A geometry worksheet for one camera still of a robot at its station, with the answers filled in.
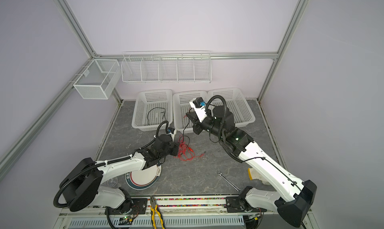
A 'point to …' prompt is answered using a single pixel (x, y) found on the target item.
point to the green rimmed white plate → (143, 178)
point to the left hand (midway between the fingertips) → (179, 144)
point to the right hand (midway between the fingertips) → (188, 114)
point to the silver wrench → (229, 181)
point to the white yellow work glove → (254, 175)
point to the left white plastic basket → (152, 107)
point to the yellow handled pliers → (154, 207)
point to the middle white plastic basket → (181, 105)
